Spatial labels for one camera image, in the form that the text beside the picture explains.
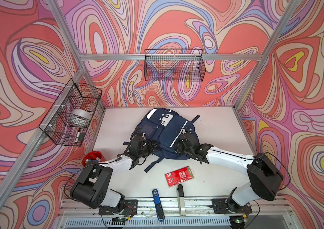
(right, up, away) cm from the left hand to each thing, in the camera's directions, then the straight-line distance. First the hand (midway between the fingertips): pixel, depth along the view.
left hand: (159, 146), depth 88 cm
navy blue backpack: (+3, +12, +6) cm, 14 cm away
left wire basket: (-44, +17, -20) cm, 51 cm away
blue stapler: (+1, -29, -16) cm, 34 cm away
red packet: (+12, -17, -4) cm, 22 cm away
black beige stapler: (+12, -23, -15) cm, 30 cm away
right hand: (+12, -1, -1) cm, 12 cm away
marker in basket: (-41, +8, -16) cm, 45 cm away
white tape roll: (-40, +18, -18) cm, 47 cm away
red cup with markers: (-37, -4, -9) cm, 39 cm away
